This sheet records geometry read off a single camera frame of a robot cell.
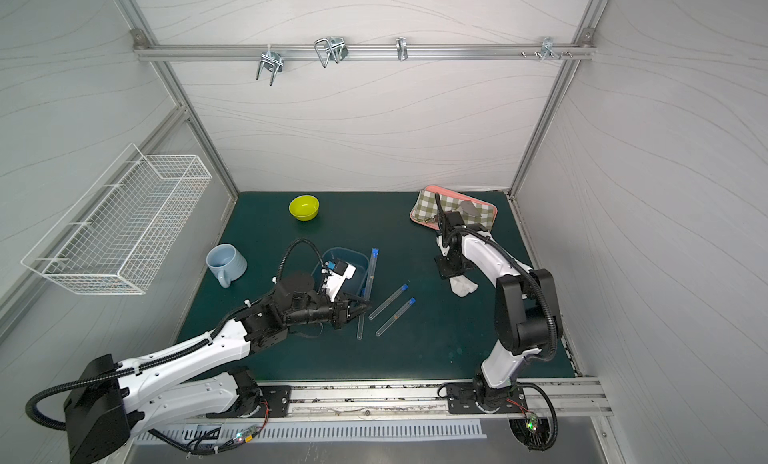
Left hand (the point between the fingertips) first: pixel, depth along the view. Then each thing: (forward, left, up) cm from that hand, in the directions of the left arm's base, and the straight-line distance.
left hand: (370, 309), depth 69 cm
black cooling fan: (-21, -40, -22) cm, 50 cm away
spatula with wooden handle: (+49, -34, -18) cm, 63 cm away
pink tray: (+63, -25, -21) cm, 71 cm away
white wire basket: (+9, +59, +13) cm, 61 cm away
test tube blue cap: (+10, -10, -19) cm, 24 cm away
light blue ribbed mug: (+17, +46, -9) cm, 50 cm away
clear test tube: (+4, +1, +3) cm, 5 cm away
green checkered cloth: (+49, -17, -19) cm, 55 cm away
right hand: (+19, -24, -13) cm, 33 cm away
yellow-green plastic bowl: (+48, +30, -17) cm, 59 cm away
